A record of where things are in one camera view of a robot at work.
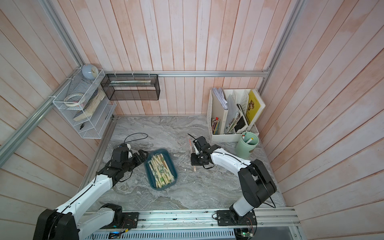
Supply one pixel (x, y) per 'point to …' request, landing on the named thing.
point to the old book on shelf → (91, 106)
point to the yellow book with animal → (255, 106)
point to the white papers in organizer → (220, 94)
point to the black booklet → (242, 123)
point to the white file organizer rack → (231, 112)
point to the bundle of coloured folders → (215, 124)
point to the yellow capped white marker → (249, 140)
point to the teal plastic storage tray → (160, 169)
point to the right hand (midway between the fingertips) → (193, 160)
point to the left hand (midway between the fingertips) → (144, 158)
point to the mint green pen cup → (246, 147)
